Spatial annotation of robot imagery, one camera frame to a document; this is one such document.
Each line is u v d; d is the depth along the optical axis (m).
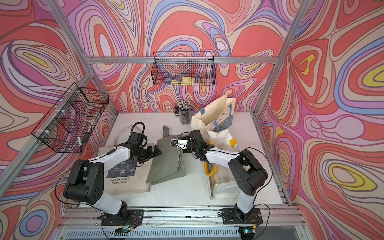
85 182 0.45
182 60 0.87
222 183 0.63
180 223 0.73
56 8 0.69
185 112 1.04
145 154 0.82
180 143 0.75
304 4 0.68
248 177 0.47
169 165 0.82
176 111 1.15
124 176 0.86
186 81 0.82
